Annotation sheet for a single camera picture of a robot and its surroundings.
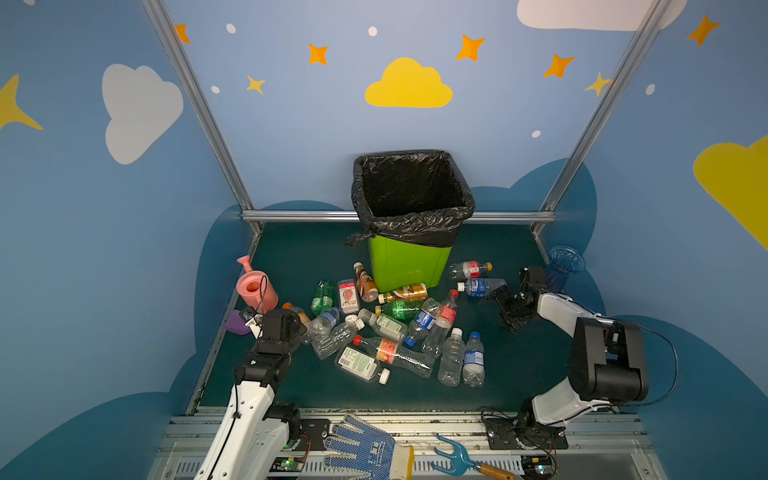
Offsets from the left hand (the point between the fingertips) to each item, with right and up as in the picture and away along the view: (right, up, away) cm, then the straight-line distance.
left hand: (287, 327), depth 81 cm
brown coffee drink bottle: (+21, +9, +16) cm, 28 cm away
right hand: (+63, +4, +14) cm, 65 cm away
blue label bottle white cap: (+59, +9, +17) cm, 62 cm away
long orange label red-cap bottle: (+31, -8, +2) cm, 32 cm away
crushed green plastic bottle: (+7, +6, +15) cm, 17 cm away
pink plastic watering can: (-12, +10, +8) cm, 18 cm away
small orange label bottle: (+1, +2, +12) cm, 12 cm away
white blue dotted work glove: (+26, -29, -10) cm, 40 cm away
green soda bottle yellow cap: (+34, +2, +13) cm, 36 cm away
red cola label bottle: (+45, 0, +9) cm, 46 cm away
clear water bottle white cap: (+45, -11, -1) cm, 46 cm away
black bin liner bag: (+36, +40, +21) cm, 58 cm away
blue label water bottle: (+52, -12, +1) cm, 53 cm away
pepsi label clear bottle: (+9, -1, +8) cm, 12 cm away
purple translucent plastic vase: (+81, +18, +8) cm, 83 cm away
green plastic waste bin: (+30, +17, +12) cm, 37 cm away
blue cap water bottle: (+38, 0, +6) cm, 39 cm away
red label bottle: (+56, +15, +23) cm, 63 cm away
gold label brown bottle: (+37, +8, +15) cm, 40 cm away
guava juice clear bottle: (+15, +7, +15) cm, 22 cm away
